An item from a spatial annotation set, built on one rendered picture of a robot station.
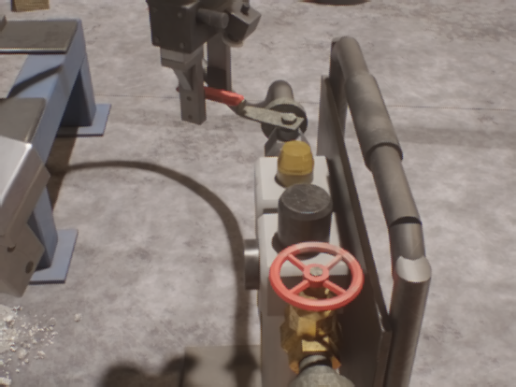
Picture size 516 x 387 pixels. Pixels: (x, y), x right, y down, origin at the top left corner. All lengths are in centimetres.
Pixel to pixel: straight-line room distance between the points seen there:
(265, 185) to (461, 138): 103
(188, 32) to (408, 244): 33
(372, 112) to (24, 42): 103
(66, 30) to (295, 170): 95
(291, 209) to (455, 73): 141
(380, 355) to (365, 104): 22
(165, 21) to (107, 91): 114
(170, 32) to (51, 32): 85
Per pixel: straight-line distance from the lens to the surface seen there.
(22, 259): 32
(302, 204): 58
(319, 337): 56
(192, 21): 69
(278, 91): 86
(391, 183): 52
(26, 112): 125
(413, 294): 48
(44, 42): 150
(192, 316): 118
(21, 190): 24
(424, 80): 189
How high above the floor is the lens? 87
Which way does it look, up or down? 38 degrees down
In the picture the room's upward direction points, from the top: straight up
